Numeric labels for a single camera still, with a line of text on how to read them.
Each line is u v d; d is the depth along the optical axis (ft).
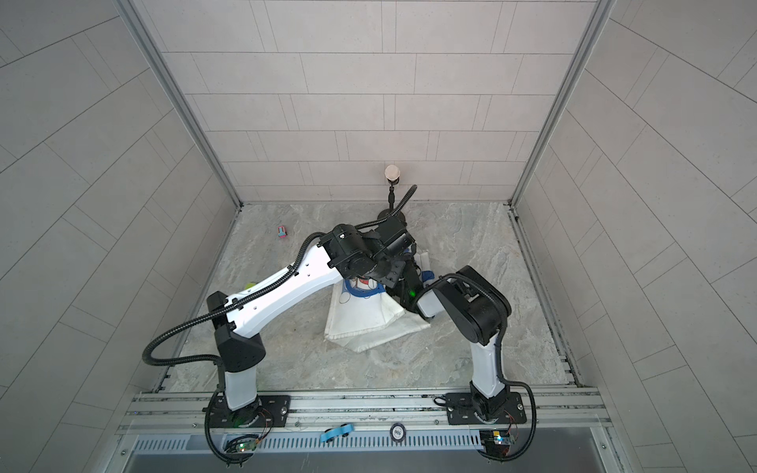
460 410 2.32
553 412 2.37
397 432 2.27
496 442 2.23
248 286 1.49
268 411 2.32
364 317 2.32
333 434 2.18
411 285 2.41
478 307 1.69
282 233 3.44
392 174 3.00
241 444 2.12
